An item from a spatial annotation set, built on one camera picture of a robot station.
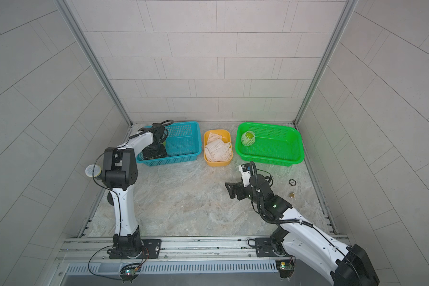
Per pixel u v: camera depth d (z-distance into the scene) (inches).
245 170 26.8
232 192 27.2
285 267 26.8
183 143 42.6
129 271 25.2
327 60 34.0
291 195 33.3
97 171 26.9
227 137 41.4
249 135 40.0
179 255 27.8
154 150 33.5
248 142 39.5
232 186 26.8
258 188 22.4
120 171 22.0
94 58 33.9
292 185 35.0
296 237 19.4
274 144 41.3
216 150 38.0
